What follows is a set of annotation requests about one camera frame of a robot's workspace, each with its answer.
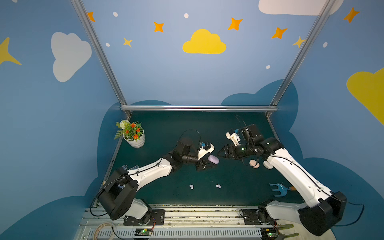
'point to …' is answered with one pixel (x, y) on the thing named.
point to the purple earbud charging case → (213, 159)
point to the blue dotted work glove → (125, 167)
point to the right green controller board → (268, 233)
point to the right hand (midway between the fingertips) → (223, 154)
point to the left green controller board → (143, 232)
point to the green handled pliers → (281, 236)
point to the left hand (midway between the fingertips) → (215, 162)
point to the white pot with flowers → (133, 133)
